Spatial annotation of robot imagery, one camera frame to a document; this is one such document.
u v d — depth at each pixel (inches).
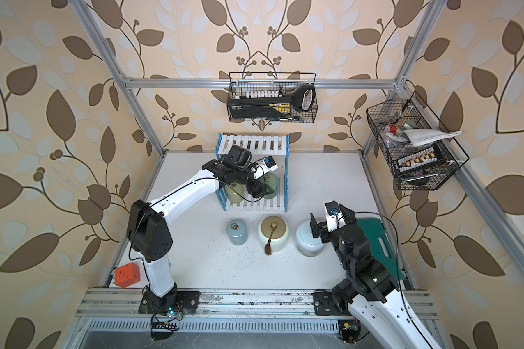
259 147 45.5
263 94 32.5
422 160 26.1
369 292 18.9
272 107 32.5
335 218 22.0
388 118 33.1
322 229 24.4
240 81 35.7
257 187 29.1
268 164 28.4
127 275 29.7
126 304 29.7
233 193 36.9
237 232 32.7
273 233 31.6
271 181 31.6
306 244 30.8
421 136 25.2
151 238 18.7
